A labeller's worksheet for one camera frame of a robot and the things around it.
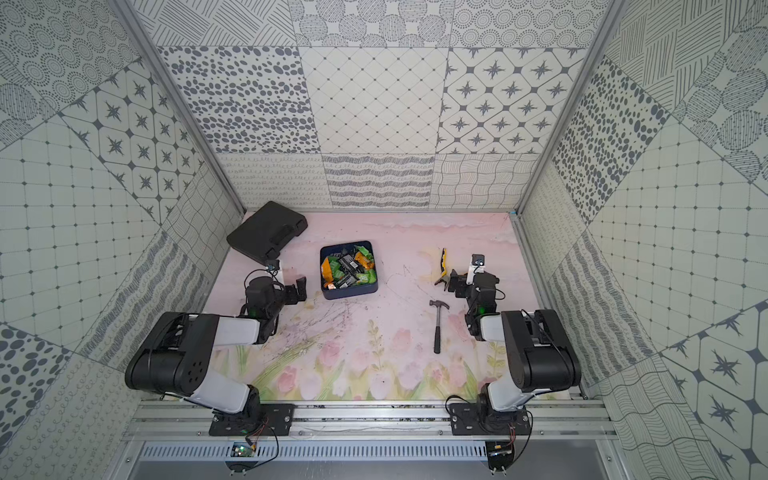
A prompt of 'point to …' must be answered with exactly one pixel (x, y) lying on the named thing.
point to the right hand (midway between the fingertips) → (469, 274)
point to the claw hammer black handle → (437, 331)
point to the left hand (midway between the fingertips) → (288, 275)
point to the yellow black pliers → (443, 265)
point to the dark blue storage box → (348, 269)
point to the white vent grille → (316, 451)
